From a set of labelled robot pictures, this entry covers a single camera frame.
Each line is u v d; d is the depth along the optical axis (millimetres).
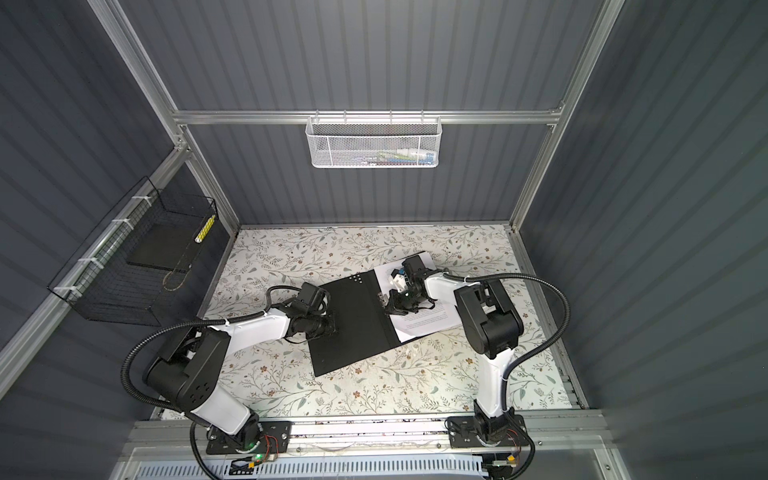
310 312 742
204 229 813
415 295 771
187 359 498
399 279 932
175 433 765
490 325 531
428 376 843
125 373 424
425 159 896
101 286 654
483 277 550
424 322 936
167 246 754
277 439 725
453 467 707
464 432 736
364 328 968
